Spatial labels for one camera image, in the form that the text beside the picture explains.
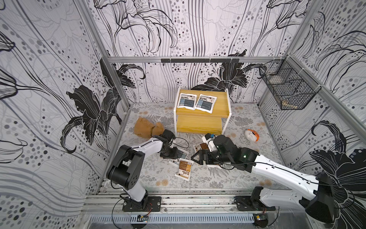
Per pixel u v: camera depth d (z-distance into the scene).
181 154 0.90
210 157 0.62
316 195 0.39
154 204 0.73
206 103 0.73
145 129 0.93
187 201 0.75
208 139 0.66
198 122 0.88
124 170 0.46
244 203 0.70
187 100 0.75
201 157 0.61
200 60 0.93
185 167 0.83
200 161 0.61
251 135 0.93
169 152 0.79
